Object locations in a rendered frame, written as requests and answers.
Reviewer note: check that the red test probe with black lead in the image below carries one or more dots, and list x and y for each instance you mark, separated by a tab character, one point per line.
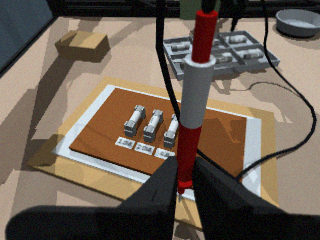
198	72

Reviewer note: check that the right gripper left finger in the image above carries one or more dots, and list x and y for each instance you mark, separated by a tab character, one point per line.
150	215

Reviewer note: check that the tan rectangular block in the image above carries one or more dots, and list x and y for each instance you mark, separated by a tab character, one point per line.
83	46

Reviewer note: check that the grey round shallow dish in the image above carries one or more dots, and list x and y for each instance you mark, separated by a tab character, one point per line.
287	22

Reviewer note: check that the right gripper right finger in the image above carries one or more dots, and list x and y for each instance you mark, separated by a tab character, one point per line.
229	211

